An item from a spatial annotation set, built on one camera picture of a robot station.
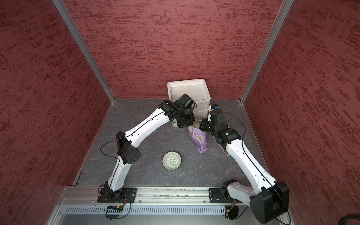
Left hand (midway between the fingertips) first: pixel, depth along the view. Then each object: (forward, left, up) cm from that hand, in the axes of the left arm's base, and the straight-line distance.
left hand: (193, 125), depth 79 cm
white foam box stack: (+28, -4, +2) cm, 28 cm away
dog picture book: (-9, -24, -22) cm, 34 cm away
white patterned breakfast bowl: (-14, +13, -20) cm, 27 cm away
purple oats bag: (-4, -3, -6) cm, 8 cm away
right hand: (+2, -5, 0) cm, 5 cm away
